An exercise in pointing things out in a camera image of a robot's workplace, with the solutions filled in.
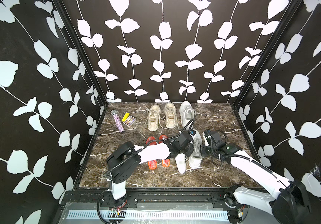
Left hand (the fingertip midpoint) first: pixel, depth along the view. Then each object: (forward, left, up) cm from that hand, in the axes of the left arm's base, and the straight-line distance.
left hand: (193, 144), depth 85 cm
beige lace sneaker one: (+28, +24, -2) cm, 37 cm away
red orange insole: (-8, +26, -9) cm, 29 cm away
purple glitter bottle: (+25, +52, -7) cm, 59 cm away
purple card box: (+27, +44, -9) cm, 52 cm away
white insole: (-7, +8, -10) cm, 14 cm away
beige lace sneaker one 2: (+29, +11, -5) cm, 32 cm away
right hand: (-2, -4, +1) cm, 5 cm away
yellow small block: (+33, +47, -9) cm, 58 cm away
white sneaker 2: (-9, 0, -1) cm, 9 cm away
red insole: (-8, +17, -9) cm, 21 cm away
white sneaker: (+27, -1, -2) cm, 27 cm away
